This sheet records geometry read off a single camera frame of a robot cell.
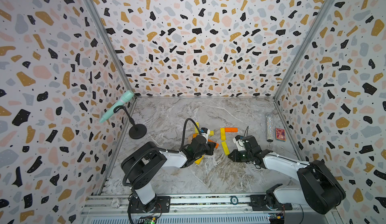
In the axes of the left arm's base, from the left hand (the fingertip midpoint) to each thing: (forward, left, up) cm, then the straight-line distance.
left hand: (220, 144), depth 87 cm
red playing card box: (+10, -42, -7) cm, 44 cm away
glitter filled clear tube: (+14, -35, -5) cm, 38 cm away
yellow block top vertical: (+19, +13, -8) cm, 25 cm away
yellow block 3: (+12, +4, -7) cm, 14 cm away
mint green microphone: (+15, +48, +25) cm, 57 cm away
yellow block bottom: (-7, +13, -6) cm, 16 cm away
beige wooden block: (-6, +16, +17) cm, 24 cm away
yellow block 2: (+2, -4, -8) cm, 9 cm away
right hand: (-5, -7, -6) cm, 10 cm away
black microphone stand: (+14, +53, -7) cm, 55 cm away
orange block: (+15, -10, -8) cm, 20 cm away
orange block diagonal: (+3, +1, -7) cm, 8 cm away
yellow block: (+11, -3, -8) cm, 14 cm away
